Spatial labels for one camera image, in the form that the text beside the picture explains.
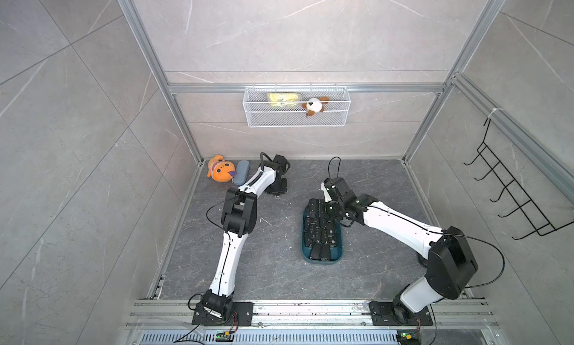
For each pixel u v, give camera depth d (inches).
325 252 34.0
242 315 28.8
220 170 41.0
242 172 43.4
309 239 34.9
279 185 37.7
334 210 28.1
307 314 29.4
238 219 25.0
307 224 36.6
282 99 32.7
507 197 27.0
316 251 34.1
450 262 16.9
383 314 28.6
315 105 33.7
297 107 34.9
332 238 35.4
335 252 34.4
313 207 30.0
